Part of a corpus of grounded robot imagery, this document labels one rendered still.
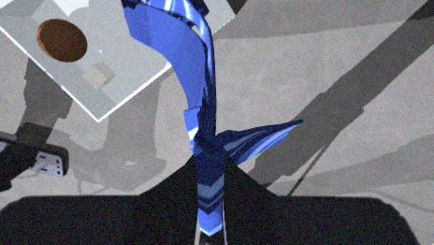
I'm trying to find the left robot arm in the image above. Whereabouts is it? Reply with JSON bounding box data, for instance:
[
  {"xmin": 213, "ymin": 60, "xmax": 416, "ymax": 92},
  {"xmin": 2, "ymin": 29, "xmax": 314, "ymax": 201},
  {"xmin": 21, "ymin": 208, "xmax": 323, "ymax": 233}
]
[{"xmin": 0, "ymin": 138, "xmax": 66, "ymax": 193}]

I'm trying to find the brown ball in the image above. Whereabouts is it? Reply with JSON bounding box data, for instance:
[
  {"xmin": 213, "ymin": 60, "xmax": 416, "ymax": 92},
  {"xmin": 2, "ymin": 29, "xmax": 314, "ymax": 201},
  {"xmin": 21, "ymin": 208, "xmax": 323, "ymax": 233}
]
[{"xmin": 36, "ymin": 19, "xmax": 88, "ymax": 63}]

